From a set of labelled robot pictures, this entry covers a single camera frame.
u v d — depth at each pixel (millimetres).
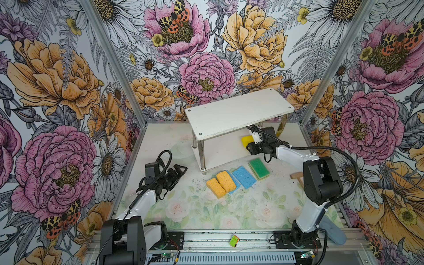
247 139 974
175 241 734
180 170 795
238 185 910
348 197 476
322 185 497
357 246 751
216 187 878
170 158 714
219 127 716
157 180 677
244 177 938
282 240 740
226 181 886
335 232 748
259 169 942
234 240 729
